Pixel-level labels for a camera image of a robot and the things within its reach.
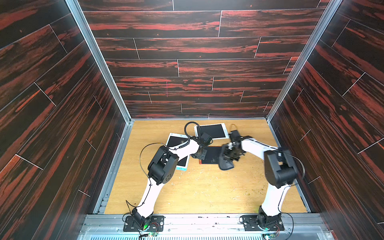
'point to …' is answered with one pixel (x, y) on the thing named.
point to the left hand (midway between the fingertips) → (201, 156)
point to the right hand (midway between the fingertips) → (226, 158)
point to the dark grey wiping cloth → (225, 163)
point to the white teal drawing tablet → (175, 141)
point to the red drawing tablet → (212, 155)
